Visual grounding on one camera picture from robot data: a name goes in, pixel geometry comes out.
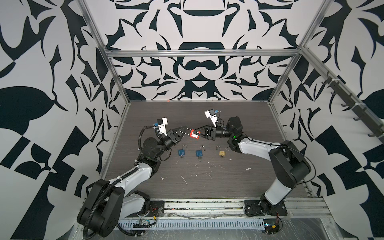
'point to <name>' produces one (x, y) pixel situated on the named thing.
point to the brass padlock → (221, 153)
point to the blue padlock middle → (199, 153)
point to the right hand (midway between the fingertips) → (196, 133)
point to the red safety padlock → (193, 135)
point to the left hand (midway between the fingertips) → (188, 126)
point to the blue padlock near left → (181, 152)
